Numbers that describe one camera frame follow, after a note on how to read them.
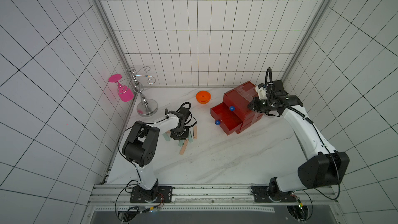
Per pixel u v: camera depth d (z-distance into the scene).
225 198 0.73
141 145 0.48
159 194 0.72
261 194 0.73
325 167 0.40
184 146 0.90
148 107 1.07
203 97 1.10
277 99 0.59
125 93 0.92
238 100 0.85
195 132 0.95
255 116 0.86
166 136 0.92
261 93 0.74
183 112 0.78
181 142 0.90
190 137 0.92
